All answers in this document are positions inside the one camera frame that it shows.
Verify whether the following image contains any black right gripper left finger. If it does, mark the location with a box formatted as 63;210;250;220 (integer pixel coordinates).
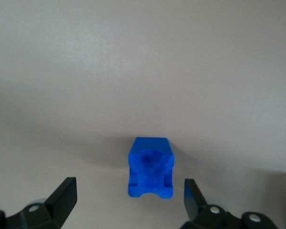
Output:
0;177;77;229

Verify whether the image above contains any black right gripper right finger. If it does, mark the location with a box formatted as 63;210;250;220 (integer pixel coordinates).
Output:
180;178;276;229

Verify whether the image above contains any blue plastic insert part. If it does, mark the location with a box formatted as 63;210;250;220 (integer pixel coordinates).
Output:
127;136;174;199

